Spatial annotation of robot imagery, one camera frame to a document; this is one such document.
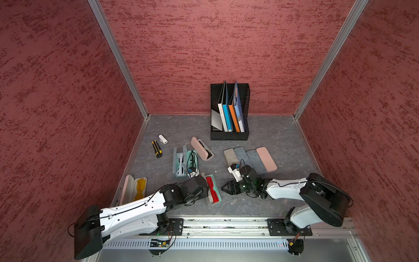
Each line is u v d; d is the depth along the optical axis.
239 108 0.88
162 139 1.03
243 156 0.95
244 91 1.07
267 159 0.95
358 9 0.71
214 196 0.81
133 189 0.85
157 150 1.00
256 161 0.93
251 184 0.68
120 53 0.88
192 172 0.72
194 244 0.77
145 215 0.49
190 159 0.97
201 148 0.94
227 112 0.89
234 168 0.80
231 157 0.95
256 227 0.76
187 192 0.58
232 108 0.86
